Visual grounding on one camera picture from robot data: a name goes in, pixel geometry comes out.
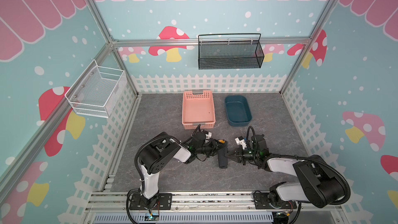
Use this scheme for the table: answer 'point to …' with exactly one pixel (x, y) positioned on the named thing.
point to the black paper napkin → (223, 159)
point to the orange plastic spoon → (222, 141)
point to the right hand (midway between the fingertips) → (225, 155)
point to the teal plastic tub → (238, 110)
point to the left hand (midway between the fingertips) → (225, 149)
